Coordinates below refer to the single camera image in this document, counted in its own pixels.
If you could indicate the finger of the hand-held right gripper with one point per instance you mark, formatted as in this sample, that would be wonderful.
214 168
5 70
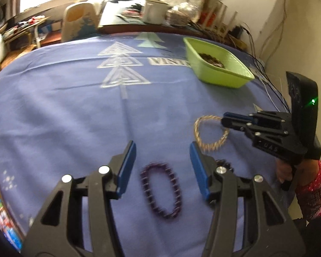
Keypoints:
238 116
235 125

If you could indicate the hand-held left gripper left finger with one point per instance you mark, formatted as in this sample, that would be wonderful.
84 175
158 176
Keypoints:
125 168

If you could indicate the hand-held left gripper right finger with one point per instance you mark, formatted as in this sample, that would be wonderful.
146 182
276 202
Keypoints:
199 171

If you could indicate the green plastic bin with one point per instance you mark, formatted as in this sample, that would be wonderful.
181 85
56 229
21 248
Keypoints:
216 77

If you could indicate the person's right forearm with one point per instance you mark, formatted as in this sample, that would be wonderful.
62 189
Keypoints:
315 198

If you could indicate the person's right hand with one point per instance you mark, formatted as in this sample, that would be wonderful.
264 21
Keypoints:
307 172

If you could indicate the blue tree-print tablecloth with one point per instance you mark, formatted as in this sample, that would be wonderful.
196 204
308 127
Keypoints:
69 112

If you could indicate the clear container red contents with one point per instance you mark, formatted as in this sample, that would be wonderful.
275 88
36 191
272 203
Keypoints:
208 18

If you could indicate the clear plastic bag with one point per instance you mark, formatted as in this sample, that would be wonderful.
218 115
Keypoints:
182 13

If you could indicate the person's dark clothing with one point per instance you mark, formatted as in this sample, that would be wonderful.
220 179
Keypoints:
318 235

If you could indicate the colourful printed box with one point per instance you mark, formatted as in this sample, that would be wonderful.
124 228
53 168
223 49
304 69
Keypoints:
2 214

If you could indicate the white enamel mug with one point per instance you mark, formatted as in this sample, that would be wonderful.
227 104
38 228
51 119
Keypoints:
155 13

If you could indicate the dark wooden desk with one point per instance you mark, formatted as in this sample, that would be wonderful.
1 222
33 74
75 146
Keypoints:
117 21

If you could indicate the pale chair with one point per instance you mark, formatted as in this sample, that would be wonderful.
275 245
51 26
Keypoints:
77 18

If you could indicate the small wooden side table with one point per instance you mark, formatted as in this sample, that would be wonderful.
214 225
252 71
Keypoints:
24 29

